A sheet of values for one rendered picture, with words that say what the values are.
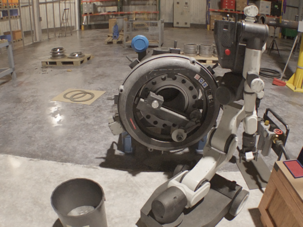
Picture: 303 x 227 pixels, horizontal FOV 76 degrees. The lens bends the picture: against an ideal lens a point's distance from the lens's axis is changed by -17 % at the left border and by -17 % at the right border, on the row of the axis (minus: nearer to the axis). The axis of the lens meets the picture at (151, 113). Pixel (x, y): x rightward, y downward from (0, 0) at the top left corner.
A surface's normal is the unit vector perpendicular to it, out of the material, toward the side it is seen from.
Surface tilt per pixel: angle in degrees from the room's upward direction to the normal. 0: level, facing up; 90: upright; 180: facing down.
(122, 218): 0
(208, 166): 25
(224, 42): 88
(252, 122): 88
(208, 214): 0
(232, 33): 88
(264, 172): 0
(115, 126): 90
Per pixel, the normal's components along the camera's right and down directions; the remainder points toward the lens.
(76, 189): 0.38, 0.35
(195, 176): -0.14, -0.83
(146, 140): 0.03, 0.44
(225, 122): -0.64, -0.18
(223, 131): -0.54, -0.39
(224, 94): -0.73, 0.25
